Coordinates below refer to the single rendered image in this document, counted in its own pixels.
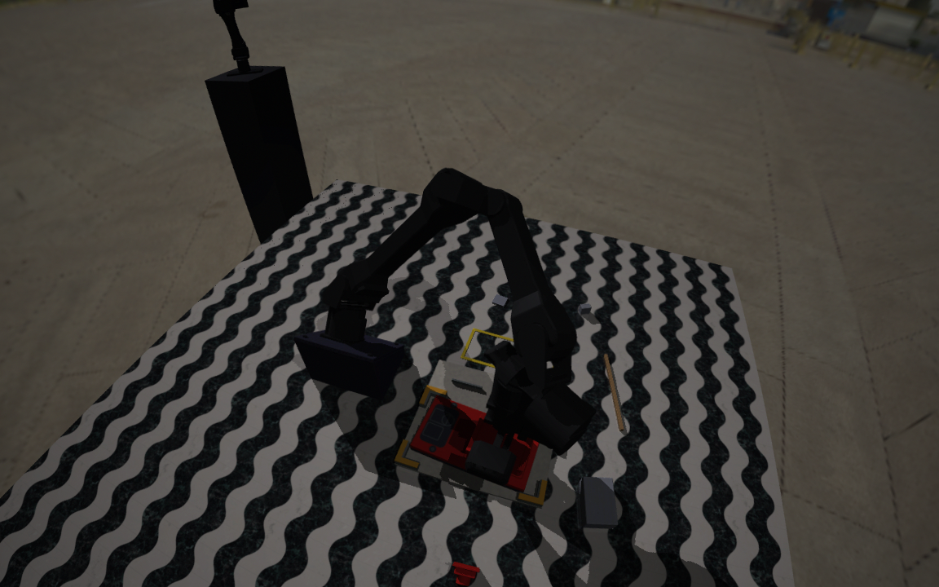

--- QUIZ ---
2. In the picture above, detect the brown thin stick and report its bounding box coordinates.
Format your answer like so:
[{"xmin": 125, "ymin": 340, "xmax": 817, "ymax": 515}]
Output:
[{"xmin": 604, "ymin": 354, "xmax": 624, "ymax": 431}]

